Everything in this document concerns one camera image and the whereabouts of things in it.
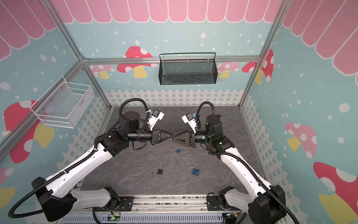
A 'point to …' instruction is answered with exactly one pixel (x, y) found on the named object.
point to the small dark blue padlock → (178, 150)
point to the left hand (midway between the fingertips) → (171, 139)
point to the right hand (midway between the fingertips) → (174, 140)
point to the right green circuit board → (231, 215)
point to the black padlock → (160, 170)
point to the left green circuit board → (110, 218)
